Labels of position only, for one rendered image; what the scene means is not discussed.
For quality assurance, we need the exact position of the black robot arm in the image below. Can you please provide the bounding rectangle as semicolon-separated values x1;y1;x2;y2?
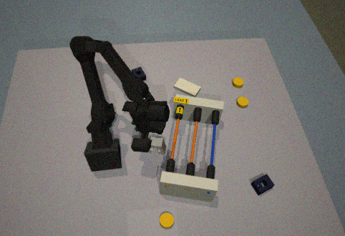
69;36;170;150

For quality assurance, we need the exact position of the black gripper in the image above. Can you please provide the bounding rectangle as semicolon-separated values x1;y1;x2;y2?
131;119;154;152

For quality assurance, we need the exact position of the beige rectangular block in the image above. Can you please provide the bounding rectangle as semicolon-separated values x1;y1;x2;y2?
174;78;201;97

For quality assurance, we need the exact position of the yellow short cylinder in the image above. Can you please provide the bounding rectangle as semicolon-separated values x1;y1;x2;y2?
233;77;243;88
237;97;248;108
160;212;174;228

